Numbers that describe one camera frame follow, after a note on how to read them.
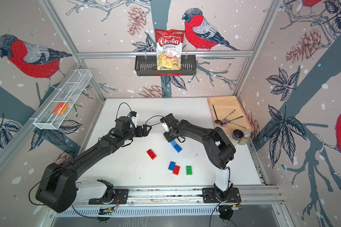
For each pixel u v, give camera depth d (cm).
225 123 104
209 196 73
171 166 83
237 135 85
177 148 90
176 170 81
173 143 92
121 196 73
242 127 102
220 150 49
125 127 67
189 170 81
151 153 89
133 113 76
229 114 110
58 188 40
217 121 105
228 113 110
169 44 85
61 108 70
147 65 95
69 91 83
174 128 78
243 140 86
